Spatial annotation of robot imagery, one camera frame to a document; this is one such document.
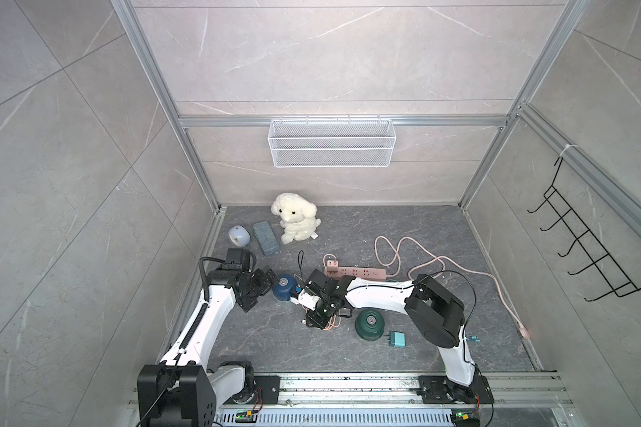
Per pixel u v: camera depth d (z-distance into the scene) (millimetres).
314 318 762
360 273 953
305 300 798
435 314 498
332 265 927
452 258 1011
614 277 610
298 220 958
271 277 753
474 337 829
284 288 833
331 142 1005
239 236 1009
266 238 1042
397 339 808
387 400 729
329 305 659
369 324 748
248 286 684
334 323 854
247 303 746
